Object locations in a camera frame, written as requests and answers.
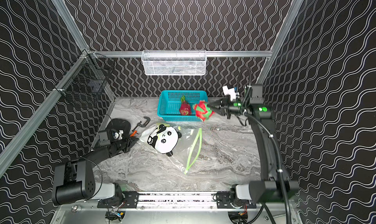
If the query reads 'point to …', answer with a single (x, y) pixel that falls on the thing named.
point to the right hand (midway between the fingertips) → (208, 104)
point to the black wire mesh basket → (86, 79)
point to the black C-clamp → (139, 123)
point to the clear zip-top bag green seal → (177, 145)
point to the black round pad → (117, 124)
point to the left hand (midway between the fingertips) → (141, 136)
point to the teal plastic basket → (169, 104)
